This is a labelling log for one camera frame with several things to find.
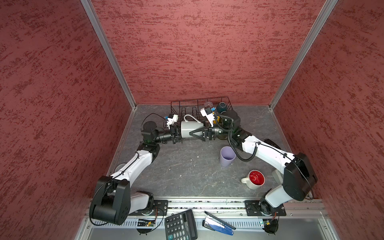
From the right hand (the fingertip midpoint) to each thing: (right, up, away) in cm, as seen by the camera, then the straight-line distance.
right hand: (191, 132), depth 69 cm
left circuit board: (-24, -45, +3) cm, 51 cm away
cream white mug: (-1, +3, -3) cm, 4 cm away
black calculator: (-5, -44, -1) cm, 44 cm away
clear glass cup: (+11, +18, +39) cm, 45 cm away
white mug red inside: (+36, -28, +12) cm, 47 cm away
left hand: (0, -1, +2) cm, 2 cm away
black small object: (+53, -9, +31) cm, 62 cm away
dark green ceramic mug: (+21, +15, +34) cm, 43 cm away
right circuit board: (+39, -46, +2) cm, 60 cm away
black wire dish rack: (0, +16, +54) cm, 56 cm away
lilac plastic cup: (+19, -13, +8) cm, 24 cm away
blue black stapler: (+10, -43, 0) cm, 44 cm away
